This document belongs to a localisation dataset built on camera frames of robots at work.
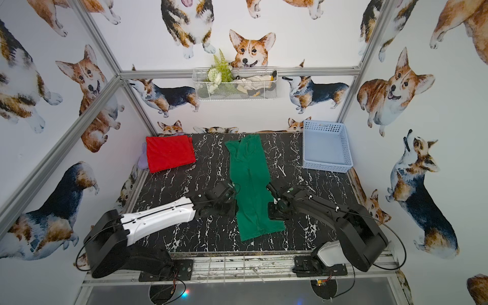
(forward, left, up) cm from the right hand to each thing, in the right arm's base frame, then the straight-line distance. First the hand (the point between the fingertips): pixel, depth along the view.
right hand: (271, 216), depth 84 cm
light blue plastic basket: (+46, -36, -6) cm, 58 cm away
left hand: (+3, +14, +5) cm, 15 cm away
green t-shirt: (+22, +10, -3) cm, 24 cm away
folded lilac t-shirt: (+31, +71, -1) cm, 77 cm away
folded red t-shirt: (+37, +56, +1) cm, 67 cm away
